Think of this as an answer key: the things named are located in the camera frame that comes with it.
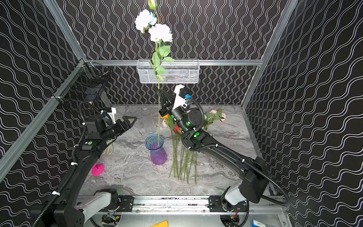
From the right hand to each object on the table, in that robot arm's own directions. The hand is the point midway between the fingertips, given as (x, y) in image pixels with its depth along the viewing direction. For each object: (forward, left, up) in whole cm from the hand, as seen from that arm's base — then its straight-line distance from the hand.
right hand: (158, 91), depth 58 cm
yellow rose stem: (+23, +5, -42) cm, 48 cm away
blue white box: (-40, -45, -50) cm, 78 cm away
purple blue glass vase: (-8, +5, -27) cm, 28 cm away
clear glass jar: (+13, +16, -41) cm, 46 cm away
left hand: (+1, +15, -20) cm, 25 cm away
